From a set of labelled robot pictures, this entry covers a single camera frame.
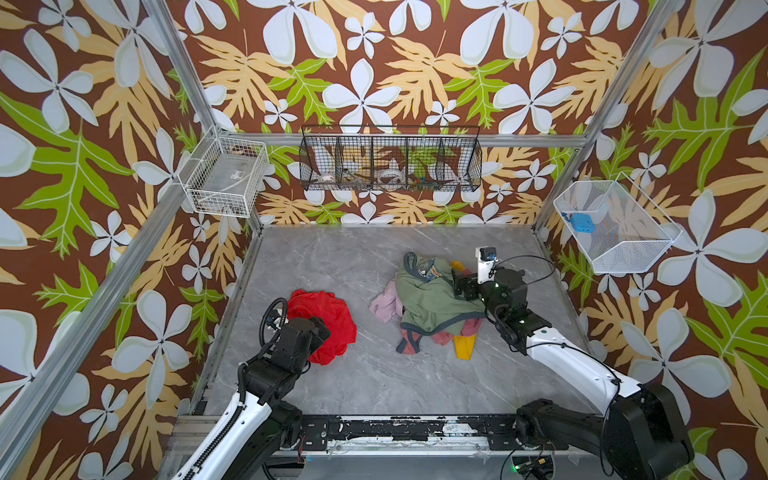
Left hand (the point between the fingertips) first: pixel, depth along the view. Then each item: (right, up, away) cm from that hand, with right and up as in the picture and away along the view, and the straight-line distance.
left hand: (313, 325), depth 80 cm
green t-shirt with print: (+32, +8, +5) cm, 33 cm away
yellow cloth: (+43, -8, +8) cm, 44 cm away
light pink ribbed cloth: (+20, +3, +16) cm, 26 cm away
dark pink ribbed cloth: (+27, -7, +9) cm, 29 cm away
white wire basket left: (-28, +42, +6) cm, 51 cm away
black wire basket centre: (+21, +51, +17) cm, 58 cm away
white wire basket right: (+85, +25, -1) cm, 89 cm away
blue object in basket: (+78, +29, +7) cm, 83 cm away
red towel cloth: (+4, 0, +11) cm, 12 cm away
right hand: (+42, +16, +3) cm, 45 cm away
